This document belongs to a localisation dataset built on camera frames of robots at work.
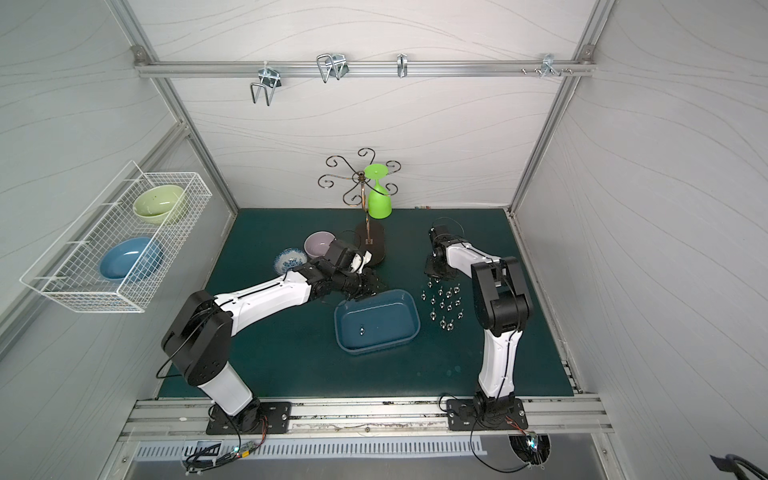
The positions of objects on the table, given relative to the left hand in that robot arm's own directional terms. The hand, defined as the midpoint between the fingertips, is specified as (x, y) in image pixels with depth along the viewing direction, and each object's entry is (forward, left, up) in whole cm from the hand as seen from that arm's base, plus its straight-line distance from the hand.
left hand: (388, 291), depth 82 cm
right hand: (+16, -17, -12) cm, 26 cm away
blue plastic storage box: (-3, +5, -15) cm, 16 cm away
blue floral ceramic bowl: (+18, +35, -10) cm, 41 cm away
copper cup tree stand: (+28, +7, -10) cm, 30 cm away
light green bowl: (+11, +59, +22) cm, 64 cm away
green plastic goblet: (+27, +3, +8) cm, 28 cm away
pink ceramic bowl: (+23, +26, -9) cm, 36 cm away
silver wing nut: (+3, -17, -13) cm, 21 cm away
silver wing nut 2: (-6, +8, -13) cm, 16 cm away
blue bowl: (-4, +58, +19) cm, 61 cm away
